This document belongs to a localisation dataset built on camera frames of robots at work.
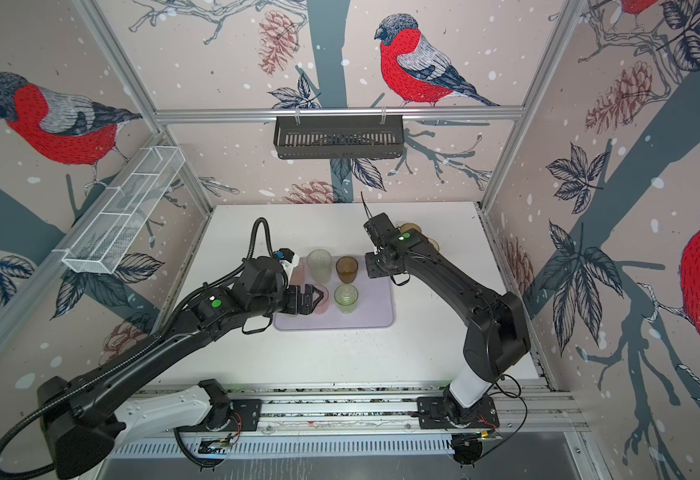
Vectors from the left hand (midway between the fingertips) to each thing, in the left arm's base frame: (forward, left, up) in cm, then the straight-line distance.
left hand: (309, 294), depth 72 cm
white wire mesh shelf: (+11, +52, +9) cm, 54 cm away
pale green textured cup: (+20, 0, -16) cm, 25 cm away
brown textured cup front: (+19, -9, -17) cm, 27 cm away
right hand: (+11, -17, -7) cm, 21 cm away
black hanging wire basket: (+60, -5, +7) cm, 61 cm away
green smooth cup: (+9, -8, -18) cm, 22 cm away
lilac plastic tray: (+8, -14, -20) cm, 26 cm away
